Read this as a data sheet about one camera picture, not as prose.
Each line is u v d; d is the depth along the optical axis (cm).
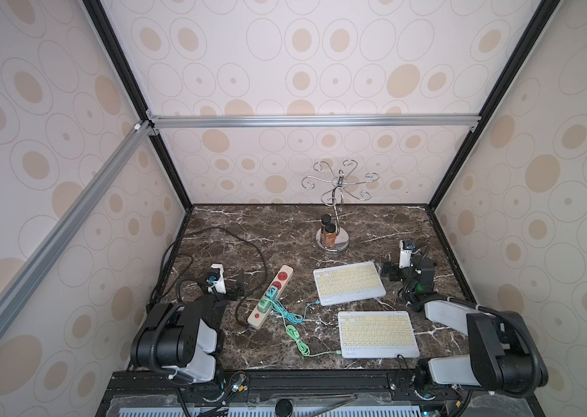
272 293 85
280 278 94
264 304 82
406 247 79
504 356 43
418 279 70
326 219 100
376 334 83
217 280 72
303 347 80
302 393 73
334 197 92
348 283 95
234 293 78
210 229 113
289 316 86
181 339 44
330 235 97
